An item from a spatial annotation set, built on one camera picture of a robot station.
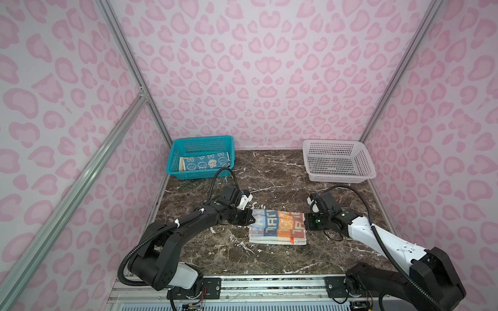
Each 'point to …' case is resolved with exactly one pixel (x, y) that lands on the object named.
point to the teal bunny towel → (213, 161)
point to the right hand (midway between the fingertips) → (304, 221)
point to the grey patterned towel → (277, 227)
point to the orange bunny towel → (181, 164)
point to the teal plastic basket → (198, 146)
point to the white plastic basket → (337, 161)
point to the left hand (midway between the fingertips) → (256, 218)
